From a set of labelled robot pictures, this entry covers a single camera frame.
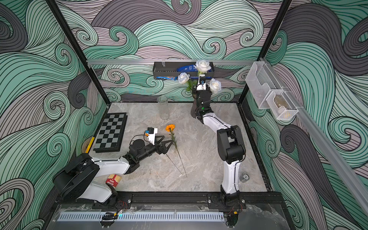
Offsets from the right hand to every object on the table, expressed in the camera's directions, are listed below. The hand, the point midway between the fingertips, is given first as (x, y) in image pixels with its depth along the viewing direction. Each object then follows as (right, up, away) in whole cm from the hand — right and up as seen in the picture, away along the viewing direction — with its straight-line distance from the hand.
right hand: (202, 78), depth 85 cm
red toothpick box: (-52, -59, -6) cm, 79 cm away
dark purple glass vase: (-4, -19, +22) cm, 29 cm away
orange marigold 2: (-18, -53, +3) cm, 56 cm away
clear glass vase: (-27, -17, +21) cm, 38 cm away
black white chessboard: (-61, -38, +10) cm, 73 cm away
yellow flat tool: (-75, -43, +10) cm, 87 cm away
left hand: (-20, -36, -5) cm, 41 cm away
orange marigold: (-21, -32, +14) cm, 40 cm away
